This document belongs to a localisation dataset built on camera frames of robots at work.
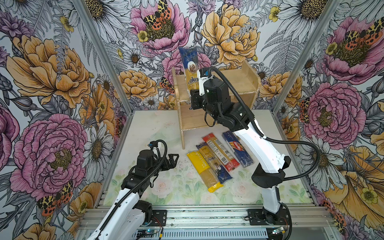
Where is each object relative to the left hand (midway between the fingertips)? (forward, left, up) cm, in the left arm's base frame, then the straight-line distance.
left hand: (171, 161), depth 79 cm
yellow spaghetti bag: (-6, -20, -10) cm, 24 cm away
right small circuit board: (-29, -51, -13) cm, 60 cm away
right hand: (+14, -12, +33) cm, 37 cm away
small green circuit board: (-29, +10, -14) cm, 33 cm away
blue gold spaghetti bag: (-3, -27, -10) cm, 28 cm away
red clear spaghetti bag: (+4, -33, -11) cm, 35 cm away
